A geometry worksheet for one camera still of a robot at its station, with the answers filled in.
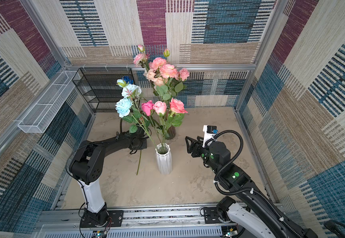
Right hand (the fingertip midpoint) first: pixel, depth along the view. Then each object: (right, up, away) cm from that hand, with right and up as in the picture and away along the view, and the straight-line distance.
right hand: (193, 140), depth 70 cm
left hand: (-29, -6, +29) cm, 41 cm away
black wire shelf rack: (-63, +34, +38) cm, 81 cm away
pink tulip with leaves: (-30, -16, +22) cm, 41 cm away
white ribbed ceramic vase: (-14, -9, +2) cm, 17 cm away
